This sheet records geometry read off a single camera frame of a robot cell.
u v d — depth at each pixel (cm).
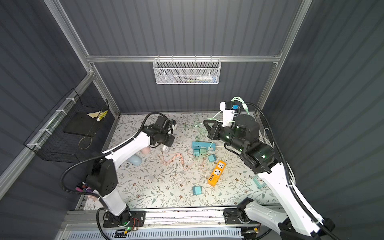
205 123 59
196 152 94
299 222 36
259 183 83
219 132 51
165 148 83
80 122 77
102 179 46
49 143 64
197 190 81
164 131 71
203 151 95
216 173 86
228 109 50
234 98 55
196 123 116
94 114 81
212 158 94
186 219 75
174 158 94
